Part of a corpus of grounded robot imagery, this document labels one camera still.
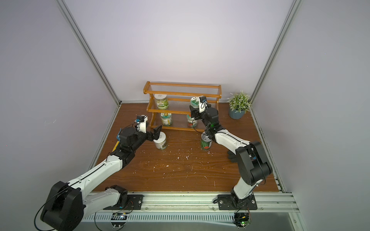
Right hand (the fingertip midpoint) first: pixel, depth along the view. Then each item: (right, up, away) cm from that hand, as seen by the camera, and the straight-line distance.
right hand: (197, 101), depth 84 cm
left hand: (-24, -13, -4) cm, 28 cm away
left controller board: (-42, -62, -12) cm, 76 cm away
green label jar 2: (-2, 0, -1) cm, 2 cm away
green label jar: (-23, +1, +6) cm, 24 cm away
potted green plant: (+29, -1, +11) cm, 31 cm away
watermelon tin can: (+5, -24, +1) cm, 25 cm away
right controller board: (+21, -60, -15) cm, 65 cm away
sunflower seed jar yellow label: (-21, -11, +15) cm, 28 cm away
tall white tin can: (-22, -25, +3) cm, 34 cm away
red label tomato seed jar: (-3, -14, +16) cm, 21 cm away
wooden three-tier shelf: (-17, -2, +14) cm, 22 cm away
